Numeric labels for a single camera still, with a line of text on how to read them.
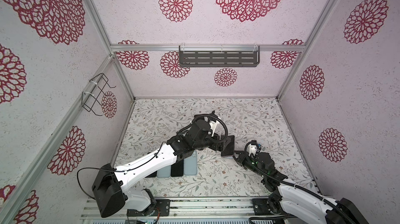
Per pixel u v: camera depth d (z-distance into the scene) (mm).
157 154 484
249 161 664
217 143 615
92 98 748
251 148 772
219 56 920
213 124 647
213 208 758
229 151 796
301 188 533
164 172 853
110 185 390
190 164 876
